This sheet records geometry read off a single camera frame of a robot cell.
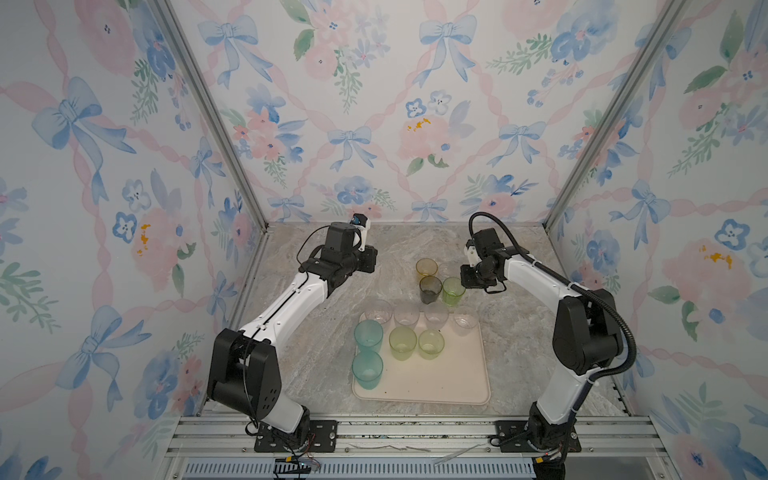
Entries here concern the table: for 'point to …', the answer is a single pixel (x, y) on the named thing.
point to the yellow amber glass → (427, 266)
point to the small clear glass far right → (465, 318)
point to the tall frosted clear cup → (406, 312)
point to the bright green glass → (453, 290)
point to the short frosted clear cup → (436, 314)
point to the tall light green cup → (402, 341)
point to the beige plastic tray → (427, 365)
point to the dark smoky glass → (430, 287)
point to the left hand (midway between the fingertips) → (375, 248)
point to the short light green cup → (430, 343)
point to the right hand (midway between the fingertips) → (465, 279)
